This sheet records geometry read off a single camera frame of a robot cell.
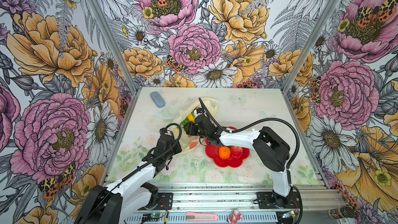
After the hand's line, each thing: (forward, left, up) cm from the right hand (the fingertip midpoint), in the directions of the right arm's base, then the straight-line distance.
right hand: (188, 130), depth 90 cm
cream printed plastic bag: (-6, -2, -3) cm, 7 cm away
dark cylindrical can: (-40, -64, +1) cm, 76 cm away
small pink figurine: (-40, -21, -6) cm, 46 cm away
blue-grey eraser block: (+29, +24, -4) cm, 38 cm away
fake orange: (-12, -20, -5) cm, 23 cm away
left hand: (-8, +5, -4) cm, 10 cm away
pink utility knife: (-40, -6, -8) cm, 41 cm away
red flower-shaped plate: (-10, -13, -7) cm, 18 cm away
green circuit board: (-39, +16, -9) cm, 44 cm away
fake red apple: (-13, -25, -2) cm, 29 cm away
